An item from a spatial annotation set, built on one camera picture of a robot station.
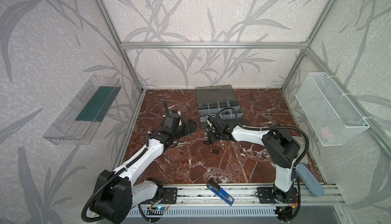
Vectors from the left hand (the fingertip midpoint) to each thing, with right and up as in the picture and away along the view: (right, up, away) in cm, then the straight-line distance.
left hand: (193, 122), depth 84 cm
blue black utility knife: (+12, -30, -12) cm, 35 cm away
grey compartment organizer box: (+18, +13, +30) cm, 37 cm away
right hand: (+11, -7, +12) cm, 17 cm away
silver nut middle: (+7, -9, +10) cm, 15 cm away
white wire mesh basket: (+60, +4, -22) cm, 64 cm away
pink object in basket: (+66, -4, -10) cm, 67 cm away
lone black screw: (+13, -18, +5) cm, 23 cm away
